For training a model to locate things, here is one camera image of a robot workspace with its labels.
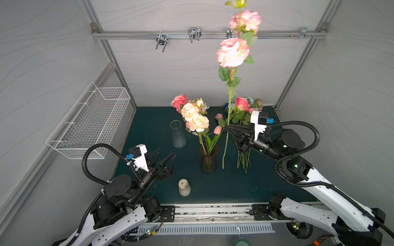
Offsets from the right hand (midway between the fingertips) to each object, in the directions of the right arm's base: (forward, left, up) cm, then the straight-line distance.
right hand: (231, 120), depth 52 cm
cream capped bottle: (-14, +19, -36) cm, 43 cm away
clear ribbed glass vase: (+18, +27, -36) cm, 49 cm away
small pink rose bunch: (+8, -14, -45) cm, 48 cm away
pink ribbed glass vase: (+2, +7, -39) cm, 40 cm away
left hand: (-7, +22, -12) cm, 26 cm away
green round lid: (-32, -7, -35) cm, 48 cm away
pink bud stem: (+7, +4, -16) cm, 18 cm away
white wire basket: (+9, +63, -13) cm, 65 cm away
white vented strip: (-28, +5, -46) cm, 54 cm away
